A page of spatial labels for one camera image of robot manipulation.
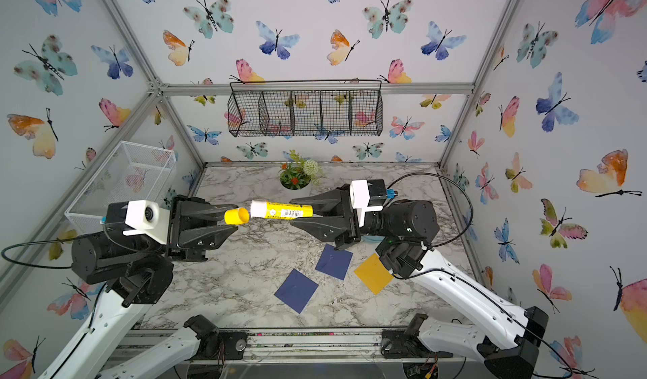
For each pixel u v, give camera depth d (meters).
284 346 0.75
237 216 0.36
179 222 0.37
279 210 0.36
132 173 0.84
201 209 0.37
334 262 0.91
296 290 0.86
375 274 0.91
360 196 0.33
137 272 0.40
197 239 0.36
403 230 0.39
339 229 0.38
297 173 0.96
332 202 0.40
